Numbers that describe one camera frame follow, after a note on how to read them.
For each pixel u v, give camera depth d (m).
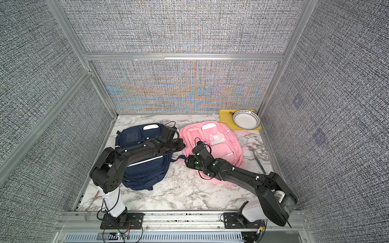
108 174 0.49
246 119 1.14
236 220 0.65
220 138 0.98
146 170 0.85
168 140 0.75
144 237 0.70
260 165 0.92
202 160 0.64
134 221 0.73
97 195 0.82
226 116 1.20
